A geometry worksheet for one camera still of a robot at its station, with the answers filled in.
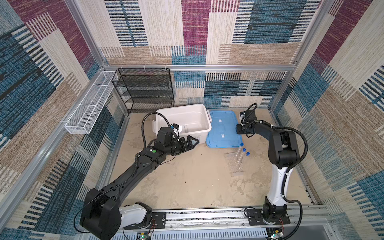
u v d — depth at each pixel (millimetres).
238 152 881
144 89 1087
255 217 738
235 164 916
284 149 568
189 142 691
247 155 794
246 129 813
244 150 811
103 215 393
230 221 733
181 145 689
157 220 731
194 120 1121
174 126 739
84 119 913
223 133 1070
